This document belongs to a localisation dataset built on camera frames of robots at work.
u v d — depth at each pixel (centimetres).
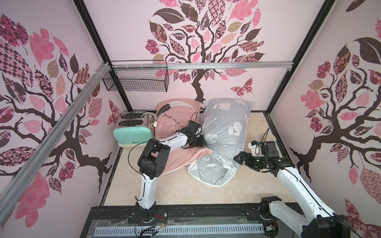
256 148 70
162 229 70
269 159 60
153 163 53
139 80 122
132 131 88
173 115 98
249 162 71
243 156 72
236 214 76
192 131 79
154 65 90
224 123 90
